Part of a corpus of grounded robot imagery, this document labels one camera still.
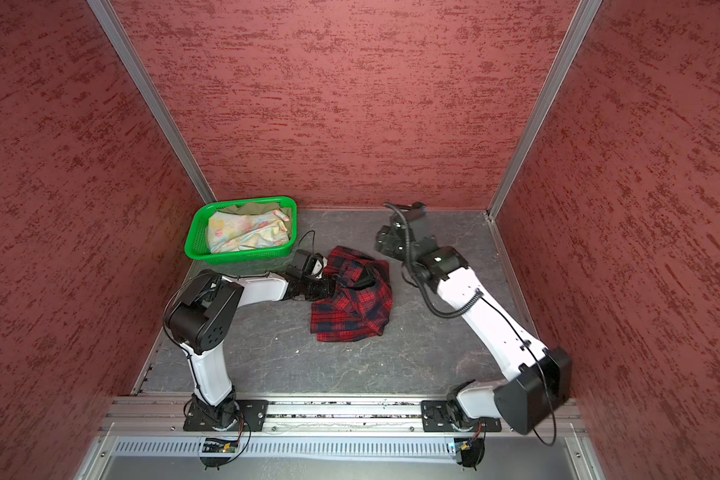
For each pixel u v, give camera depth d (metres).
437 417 0.74
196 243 1.01
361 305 0.82
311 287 0.84
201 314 0.51
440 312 0.47
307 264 0.80
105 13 0.71
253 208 1.12
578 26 0.73
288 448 0.77
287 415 0.76
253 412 0.74
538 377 0.39
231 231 1.07
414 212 0.56
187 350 0.53
